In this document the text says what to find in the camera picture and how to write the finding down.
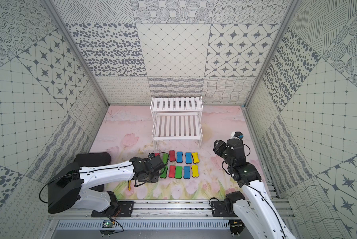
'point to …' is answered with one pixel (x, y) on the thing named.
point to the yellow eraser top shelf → (195, 157)
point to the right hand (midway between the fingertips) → (218, 145)
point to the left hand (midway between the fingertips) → (157, 175)
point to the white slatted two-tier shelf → (177, 118)
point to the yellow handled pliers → (129, 183)
